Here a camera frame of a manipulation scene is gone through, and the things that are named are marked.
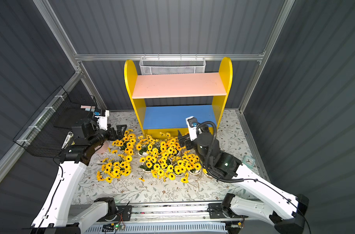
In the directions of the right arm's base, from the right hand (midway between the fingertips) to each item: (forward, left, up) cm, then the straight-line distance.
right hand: (191, 127), depth 65 cm
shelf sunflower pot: (-9, +37, -23) cm, 45 cm away
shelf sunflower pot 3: (+1, +11, -19) cm, 22 cm away
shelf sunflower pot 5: (-11, +14, -22) cm, 29 cm away
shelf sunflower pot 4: (-7, +22, -22) cm, 32 cm away
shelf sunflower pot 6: (-11, +7, -21) cm, 25 cm away
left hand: (+4, +37, -4) cm, 37 cm away
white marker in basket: (-1, +60, -7) cm, 60 cm away
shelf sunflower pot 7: (-7, -1, -22) cm, 23 cm away
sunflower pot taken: (+3, +24, -22) cm, 33 cm away
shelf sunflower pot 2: (+4, +37, -22) cm, 43 cm away
